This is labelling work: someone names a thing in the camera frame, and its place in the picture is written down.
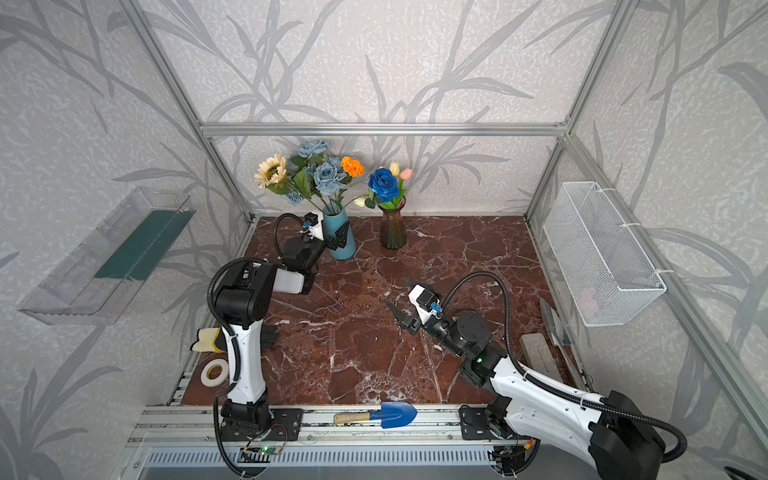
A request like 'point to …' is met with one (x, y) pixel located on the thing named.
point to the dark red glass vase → (393, 229)
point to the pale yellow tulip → (360, 201)
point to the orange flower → (353, 167)
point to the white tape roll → (211, 382)
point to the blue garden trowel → (391, 414)
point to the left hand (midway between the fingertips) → (336, 217)
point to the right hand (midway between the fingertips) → (397, 287)
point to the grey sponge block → (536, 355)
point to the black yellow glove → (215, 339)
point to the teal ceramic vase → (334, 219)
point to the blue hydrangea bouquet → (316, 176)
